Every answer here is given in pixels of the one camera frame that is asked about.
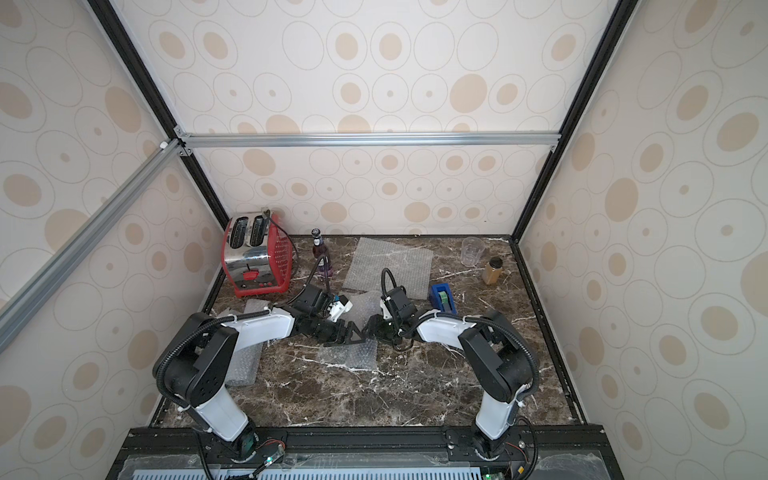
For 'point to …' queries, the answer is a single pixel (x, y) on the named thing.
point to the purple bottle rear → (320, 251)
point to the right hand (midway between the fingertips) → (378, 331)
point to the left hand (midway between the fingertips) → (363, 340)
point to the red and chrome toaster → (257, 254)
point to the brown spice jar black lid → (492, 271)
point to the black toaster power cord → (266, 214)
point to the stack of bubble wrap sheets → (371, 258)
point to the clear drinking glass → (472, 251)
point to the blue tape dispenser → (441, 298)
